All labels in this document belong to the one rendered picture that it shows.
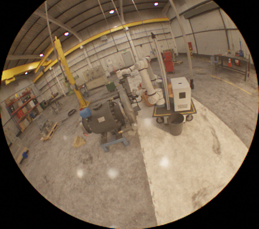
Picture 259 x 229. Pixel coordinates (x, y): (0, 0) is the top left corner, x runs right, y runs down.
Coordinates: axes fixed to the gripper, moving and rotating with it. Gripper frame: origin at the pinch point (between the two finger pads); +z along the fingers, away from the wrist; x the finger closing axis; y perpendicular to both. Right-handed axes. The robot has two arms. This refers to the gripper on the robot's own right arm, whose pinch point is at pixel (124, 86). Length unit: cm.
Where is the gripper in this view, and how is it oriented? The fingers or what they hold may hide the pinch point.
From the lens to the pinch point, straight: 181.5
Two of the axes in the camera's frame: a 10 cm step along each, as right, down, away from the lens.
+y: -7.5, 4.8, -4.6
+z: 3.3, 8.7, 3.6
